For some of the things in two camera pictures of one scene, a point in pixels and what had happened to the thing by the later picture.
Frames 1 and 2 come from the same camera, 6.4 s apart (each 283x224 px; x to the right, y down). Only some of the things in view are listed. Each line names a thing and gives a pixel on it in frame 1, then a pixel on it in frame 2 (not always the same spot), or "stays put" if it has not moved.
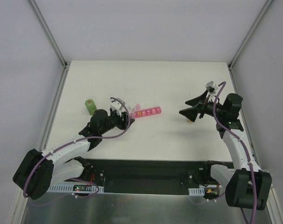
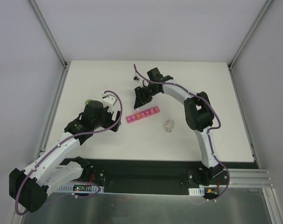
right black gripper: (201, 108) to (146, 92)
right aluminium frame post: (243, 45) stays put
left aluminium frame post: (41, 19) stays put
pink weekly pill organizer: (139, 112) stays put
